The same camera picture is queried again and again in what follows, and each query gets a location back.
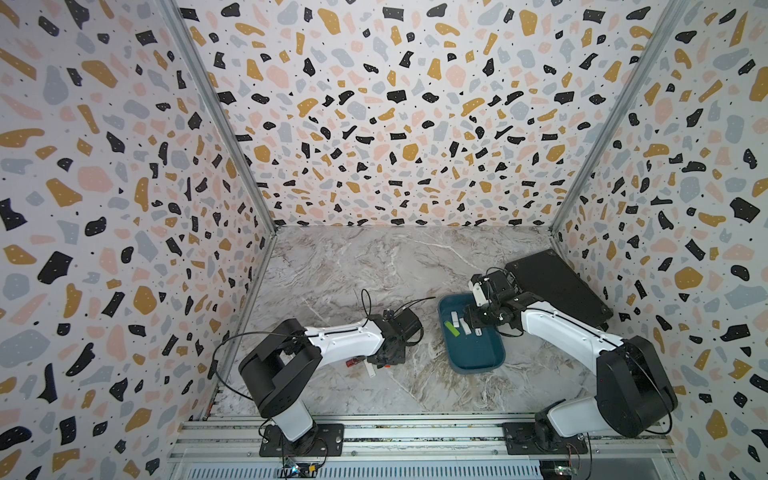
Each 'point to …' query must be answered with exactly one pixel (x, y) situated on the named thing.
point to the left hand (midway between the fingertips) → (398, 357)
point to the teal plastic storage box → (469, 349)
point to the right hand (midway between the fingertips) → (469, 316)
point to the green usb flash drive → (452, 328)
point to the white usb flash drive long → (370, 369)
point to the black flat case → (546, 276)
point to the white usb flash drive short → (455, 319)
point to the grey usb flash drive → (478, 332)
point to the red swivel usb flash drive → (352, 362)
